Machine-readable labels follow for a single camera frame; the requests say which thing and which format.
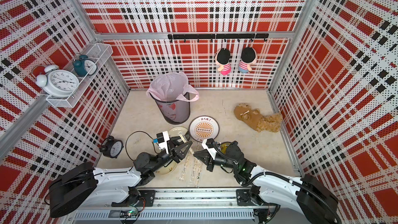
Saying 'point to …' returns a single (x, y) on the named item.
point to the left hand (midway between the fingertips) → (193, 138)
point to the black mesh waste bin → (174, 112)
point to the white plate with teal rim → (202, 127)
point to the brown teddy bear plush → (271, 123)
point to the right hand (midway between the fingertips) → (197, 153)
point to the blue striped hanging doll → (249, 56)
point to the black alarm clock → (112, 148)
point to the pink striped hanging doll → (222, 58)
